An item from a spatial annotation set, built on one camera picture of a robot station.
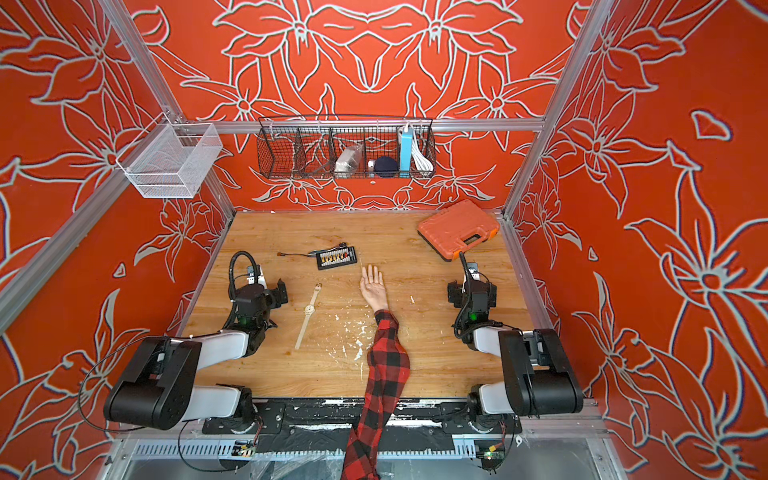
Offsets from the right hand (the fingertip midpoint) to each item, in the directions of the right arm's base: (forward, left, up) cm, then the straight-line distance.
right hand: (467, 279), depth 92 cm
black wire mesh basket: (+38, +54, +23) cm, 70 cm away
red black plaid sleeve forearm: (-28, +25, -5) cm, 38 cm away
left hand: (-2, +64, +1) cm, 64 cm away
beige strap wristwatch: (-9, +50, -6) cm, 51 cm away
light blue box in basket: (+24, +20, +25) cm, 40 cm away
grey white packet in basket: (+28, +37, +25) cm, 53 cm away
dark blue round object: (+30, +26, +21) cm, 45 cm away
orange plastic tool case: (+24, -1, -1) cm, 24 cm away
